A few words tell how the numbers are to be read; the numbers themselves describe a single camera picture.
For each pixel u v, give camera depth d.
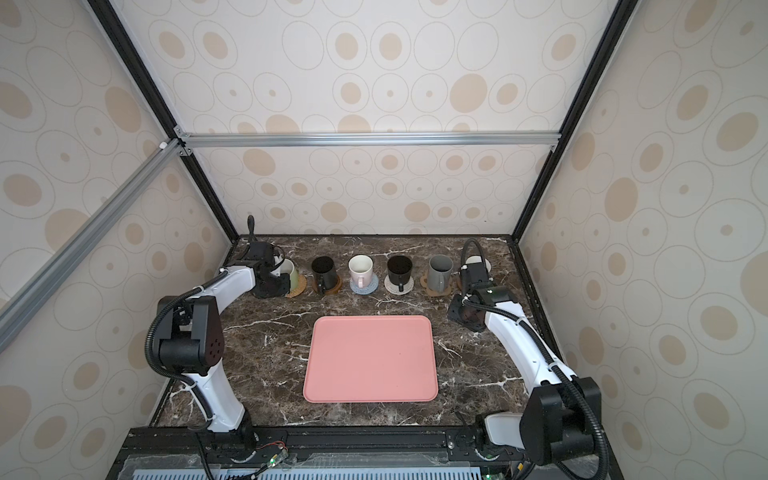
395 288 1.02
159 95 0.82
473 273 0.65
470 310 0.59
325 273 0.98
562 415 0.40
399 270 1.02
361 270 0.98
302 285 1.05
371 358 0.92
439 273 0.96
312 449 0.75
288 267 0.96
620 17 0.68
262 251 0.79
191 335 0.51
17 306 0.51
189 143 0.91
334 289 1.03
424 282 1.06
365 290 1.03
